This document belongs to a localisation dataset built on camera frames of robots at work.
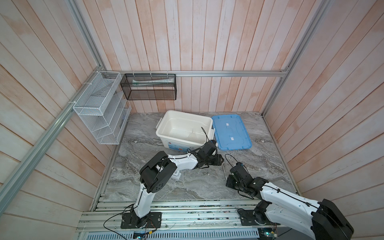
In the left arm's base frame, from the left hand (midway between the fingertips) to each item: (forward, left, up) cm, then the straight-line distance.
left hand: (220, 162), depth 89 cm
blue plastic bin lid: (+27, -12, -4) cm, 29 cm away
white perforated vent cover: (-36, +8, -4) cm, 37 cm away
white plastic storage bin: (+25, +23, -1) cm, 34 cm away
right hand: (-9, -3, -4) cm, 11 cm away
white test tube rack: (-8, +27, 0) cm, 28 cm away
